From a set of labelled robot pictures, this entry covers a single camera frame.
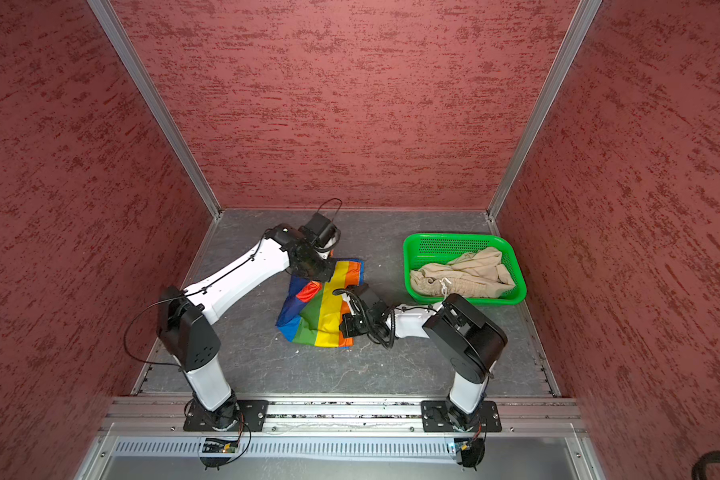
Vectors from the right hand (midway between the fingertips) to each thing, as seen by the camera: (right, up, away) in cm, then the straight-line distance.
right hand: (340, 333), depth 89 cm
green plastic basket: (+38, +25, +25) cm, 52 cm away
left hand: (-4, +17, -6) cm, 18 cm away
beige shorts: (+44, +18, +5) cm, 48 cm away
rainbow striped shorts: (-10, +6, +4) cm, 12 cm away
